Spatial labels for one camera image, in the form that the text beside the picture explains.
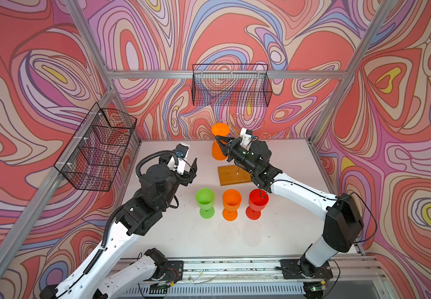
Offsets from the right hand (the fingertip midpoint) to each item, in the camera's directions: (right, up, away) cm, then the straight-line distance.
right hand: (213, 140), depth 71 cm
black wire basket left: (-51, -3, +9) cm, 52 cm away
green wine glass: (-4, -25, +11) cm, 28 cm away
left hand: (-9, -6, -8) cm, 14 cm away
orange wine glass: (+8, -25, +10) cm, 29 cm away
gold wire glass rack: (+15, +16, +44) cm, 49 cm away
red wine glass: (+19, -25, +9) cm, 33 cm away
